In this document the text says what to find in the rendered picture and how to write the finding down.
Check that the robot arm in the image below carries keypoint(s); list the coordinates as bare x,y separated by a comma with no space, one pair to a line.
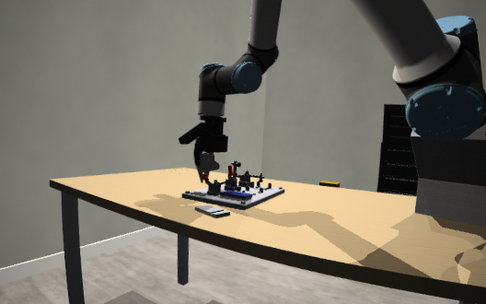
446,101

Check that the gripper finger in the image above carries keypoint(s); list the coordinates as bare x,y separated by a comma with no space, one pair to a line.
201,161
215,164

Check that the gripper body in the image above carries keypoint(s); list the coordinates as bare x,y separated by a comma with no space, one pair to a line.
214,126

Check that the red-handled toggle clamp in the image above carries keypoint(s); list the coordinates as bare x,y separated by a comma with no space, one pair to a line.
213,188

